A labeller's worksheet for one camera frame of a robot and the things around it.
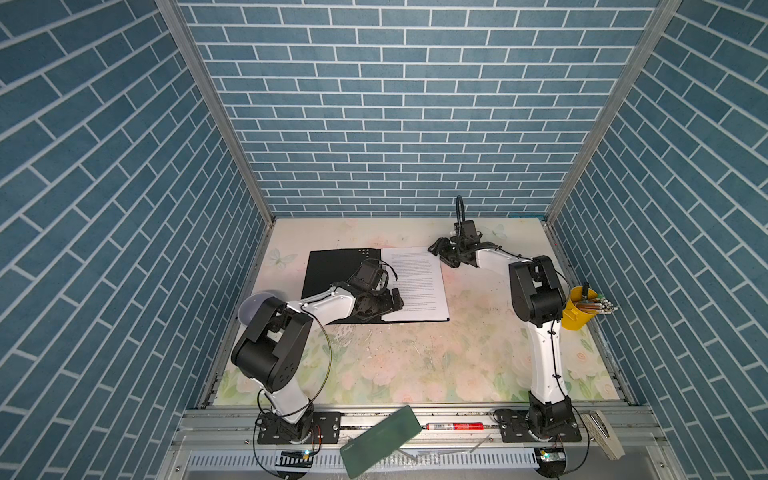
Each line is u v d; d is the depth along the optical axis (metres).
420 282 1.02
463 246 0.86
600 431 0.72
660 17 0.71
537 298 0.61
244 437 0.73
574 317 0.85
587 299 0.89
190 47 0.75
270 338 0.50
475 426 0.74
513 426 0.74
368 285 0.74
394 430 0.72
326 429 0.73
